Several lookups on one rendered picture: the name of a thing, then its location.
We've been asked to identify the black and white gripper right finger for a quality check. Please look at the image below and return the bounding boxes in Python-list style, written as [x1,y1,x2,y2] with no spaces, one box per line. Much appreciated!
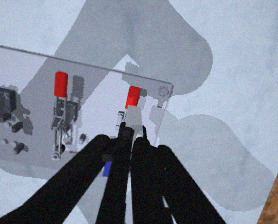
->
[129,106,226,224]

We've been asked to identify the grey fixture plate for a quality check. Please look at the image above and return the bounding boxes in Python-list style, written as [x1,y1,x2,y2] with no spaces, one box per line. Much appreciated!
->
[0,46,173,170]

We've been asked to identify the blue rectangular plate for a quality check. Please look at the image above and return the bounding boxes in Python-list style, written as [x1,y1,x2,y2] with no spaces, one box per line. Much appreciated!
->
[103,162,112,177]

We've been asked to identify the grey toggle clamp with red handle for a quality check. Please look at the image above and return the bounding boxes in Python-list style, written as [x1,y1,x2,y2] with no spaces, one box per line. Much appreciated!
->
[0,87,16,116]

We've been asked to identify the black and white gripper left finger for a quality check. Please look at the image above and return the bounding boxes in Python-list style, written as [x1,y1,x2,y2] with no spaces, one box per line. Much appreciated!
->
[0,105,135,224]

